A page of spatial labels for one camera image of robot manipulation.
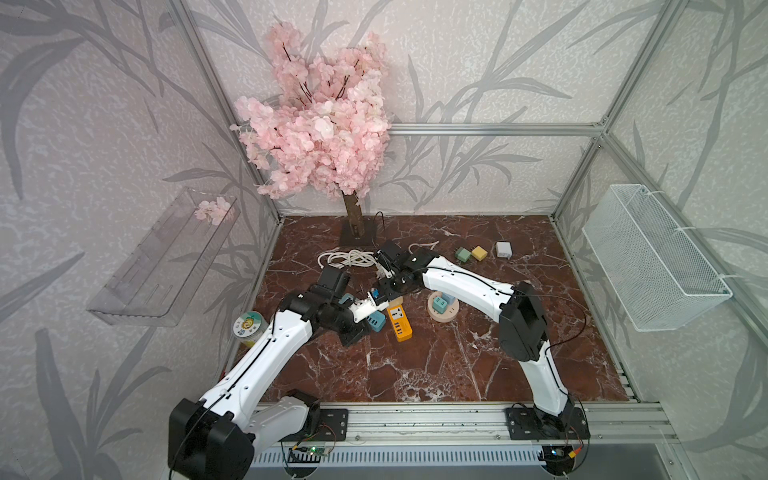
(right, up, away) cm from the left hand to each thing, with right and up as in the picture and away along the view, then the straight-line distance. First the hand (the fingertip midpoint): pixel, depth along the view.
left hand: (368, 327), depth 76 cm
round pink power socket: (+24, 0, +15) cm, 28 cm away
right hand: (+5, +8, +12) cm, 15 cm away
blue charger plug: (+18, +11, -16) cm, 27 cm away
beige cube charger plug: (+7, +4, +15) cm, 17 cm away
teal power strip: (+1, -2, +13) cm, 13 cm away
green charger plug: (+31, +18, +31) cm, 47 cm away
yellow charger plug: (+37, +18, +31) cm, 51 cm away
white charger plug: (+46, +19, +33) cm, 60 cm away
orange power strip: (+8, -3, +12) cm, 15 cm away
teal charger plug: (+20, +3, +12) cm, 23 cm away
